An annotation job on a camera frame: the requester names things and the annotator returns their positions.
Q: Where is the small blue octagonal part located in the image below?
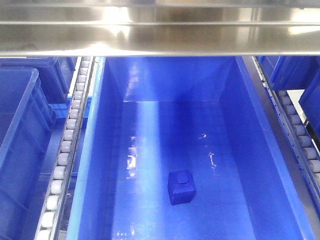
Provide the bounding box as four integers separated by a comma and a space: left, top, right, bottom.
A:
175, 173, 190, 185

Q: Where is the blue plastic box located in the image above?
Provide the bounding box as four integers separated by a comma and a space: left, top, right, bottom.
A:
167, 169, 197, 206

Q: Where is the large blue plastic bin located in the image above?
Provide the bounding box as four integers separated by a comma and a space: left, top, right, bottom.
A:
65, 55, 319, 240

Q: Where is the row of blue bins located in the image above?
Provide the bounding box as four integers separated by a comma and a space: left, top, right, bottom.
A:
0, 55, 320, 240

